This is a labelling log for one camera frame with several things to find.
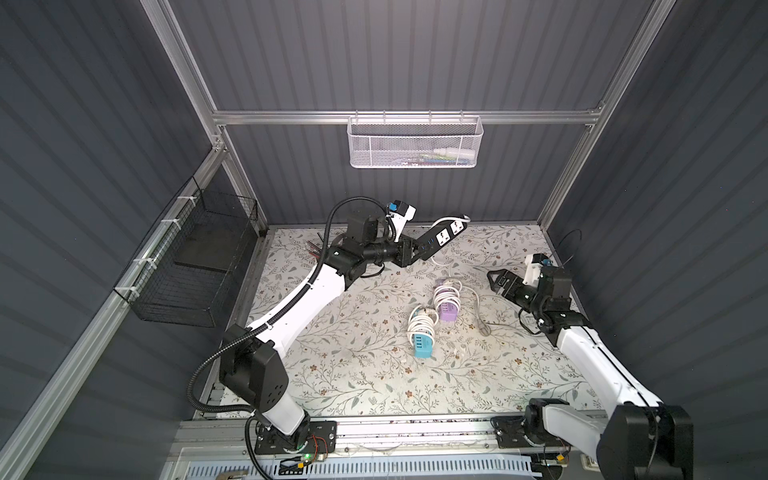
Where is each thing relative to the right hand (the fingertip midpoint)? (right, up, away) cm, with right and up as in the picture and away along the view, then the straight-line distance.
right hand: (505, 279), depth 84 cm
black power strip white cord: (-22, +11, -11) cm, 27 cm away
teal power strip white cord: (-23, -15, +3) cm, 28 cm away
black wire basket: (-83, +2, -11) cm, 84 cm away
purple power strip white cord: (-15, -7, +8) cm, 18 cm away
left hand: (-22, +8, -12) cm, 27 cm away
